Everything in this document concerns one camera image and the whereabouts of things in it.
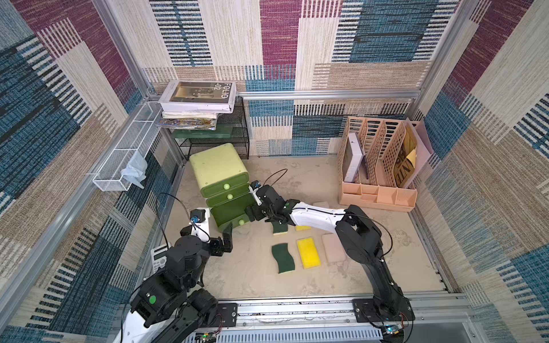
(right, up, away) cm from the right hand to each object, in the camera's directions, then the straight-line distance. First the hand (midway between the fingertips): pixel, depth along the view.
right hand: (251, 204), depth 93 cm
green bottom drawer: (-8, -3, +1) cm, 9 cm away
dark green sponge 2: (+12, -10, -1) cm, 15 cm away
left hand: (-8, -2, -26) cm, 27 cm away
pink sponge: (+32, -1, +6) cm, 33 cm away
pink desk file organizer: (+54, +17, +11) cm, 57 cm away
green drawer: (-8, +4, -2) cm, 9 cm away
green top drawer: (-9, +9, -8) cm, 15 cm away
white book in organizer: (+45, +20, +1) cm, 50 cm away
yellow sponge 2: (+23, -18, -8) cm, 31 cm away
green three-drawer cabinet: (-16, +17, +1) cm, 23 cm away
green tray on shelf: (-14, +33, +6) cm, 37 cm away
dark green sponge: (+14, -21, -8) cm, 26 cm away
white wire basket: (-42, +11, -24) cm, 50 cm away
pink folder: (+66, +22, -12) cm, 71 cm away
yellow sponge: (+22, -10, +1) cm, 24 cm away
